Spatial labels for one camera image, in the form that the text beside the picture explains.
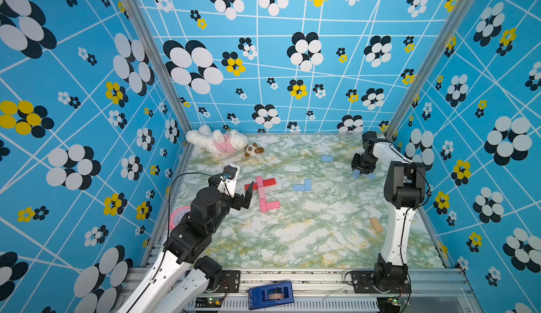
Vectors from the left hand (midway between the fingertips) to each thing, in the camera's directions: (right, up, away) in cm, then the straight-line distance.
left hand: (242, 175), depth 69 cm
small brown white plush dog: (-2, +9, +40) cm, 41 cm away
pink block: (+3, -6, +34) cm, 34 cm away
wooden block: (+53, -22, +17) cm, 60 cm away
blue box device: (+10, -38, -2) cm, 39 cm away
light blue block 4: (+50, -3, +33) cm, 61 cm away
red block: (+1, -8, +30) cm, 31 cm away
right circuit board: (+50, -43, +2) cm, 66 cm away
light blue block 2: (+27, -8, +31) cm, 41 cm away
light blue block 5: (+56, -3, +27) cm, 62 cm away
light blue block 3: (+39, +4, +41) cm, 56 cm away
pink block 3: (+5, -16, +23) cm, 28 cm away
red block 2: (+8, -7, +31) cm, 33 cm away
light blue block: (+22, -9, +30) cm, 38 cm away
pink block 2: (+5, -11, +28) cm, 30 cm away
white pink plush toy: (-18, +13, +33) cm, 40 cm away
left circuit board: (-12, -44, +3) cm, 46 cm away
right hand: (+54, 0, +36) cm, 65 cm away
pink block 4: (+10, -16, +23) cm, 29 cm away
